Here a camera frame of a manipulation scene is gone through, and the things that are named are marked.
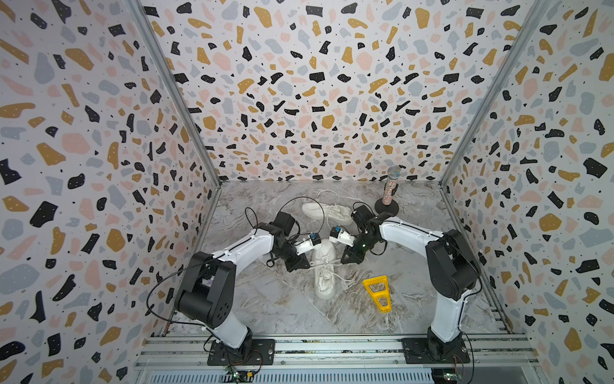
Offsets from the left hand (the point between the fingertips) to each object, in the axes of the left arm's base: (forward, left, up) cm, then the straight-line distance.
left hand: (307, 262), depth 87 cm
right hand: (+2, -14, -2) cm, 14 cm away
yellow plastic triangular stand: (-9, -27, -7) cm, 29 cm away
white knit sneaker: (0, -6, -1) cm, 6 cm away
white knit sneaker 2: (+23, -12, -2) cm, 26 cm away
